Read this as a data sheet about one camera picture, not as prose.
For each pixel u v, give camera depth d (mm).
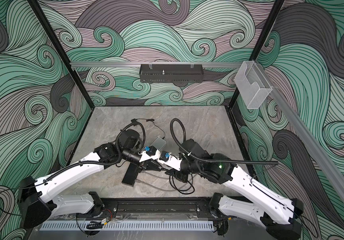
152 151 540
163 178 835
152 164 602
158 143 956
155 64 934
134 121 1102
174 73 957
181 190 802
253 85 781
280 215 377
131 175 832
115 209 728
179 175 536
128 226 698
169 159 518
